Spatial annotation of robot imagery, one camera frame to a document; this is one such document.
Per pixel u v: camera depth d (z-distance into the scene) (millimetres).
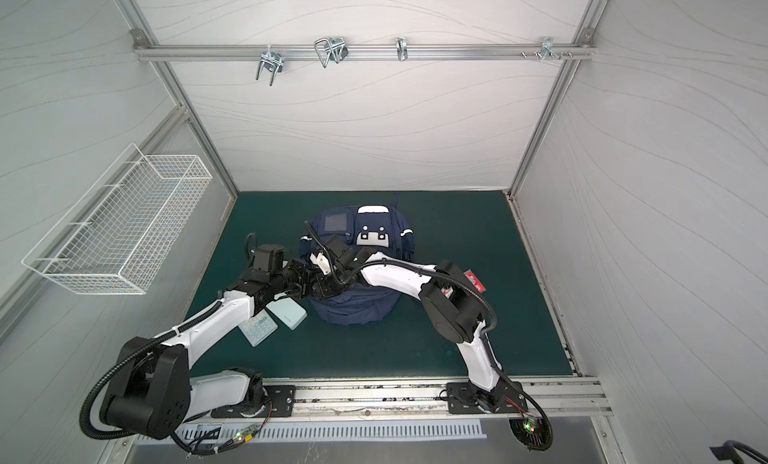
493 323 465
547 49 764
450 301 506
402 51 783
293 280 748
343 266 687
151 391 405
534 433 724
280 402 735
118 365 396
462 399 709
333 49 765
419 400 751
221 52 779
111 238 666
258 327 836
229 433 701
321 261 801
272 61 795
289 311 881
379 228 1016
